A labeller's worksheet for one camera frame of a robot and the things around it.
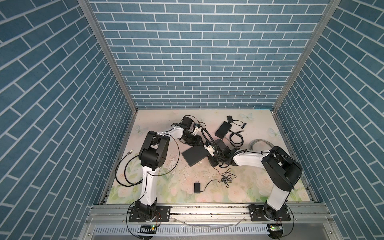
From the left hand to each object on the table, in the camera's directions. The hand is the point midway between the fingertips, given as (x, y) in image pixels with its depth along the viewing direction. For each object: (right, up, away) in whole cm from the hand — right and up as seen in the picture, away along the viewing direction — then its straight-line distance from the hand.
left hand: (201, 144), depth 98 cm
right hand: (+4, -7, -4) cm, 9 cm away
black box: (-4, -5, -5) cm, 9 cm away
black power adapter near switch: (+22, +17, +15) cm, 32 cm away
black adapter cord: (+14, -17, -13) cm, 26 cm away
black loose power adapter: (-3, -21, -17) cm, 27 cm away
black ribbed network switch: (+16, +9, +9) cm, 20 cm away
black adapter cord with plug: (+31, +12, +11) cm, 35 cm away
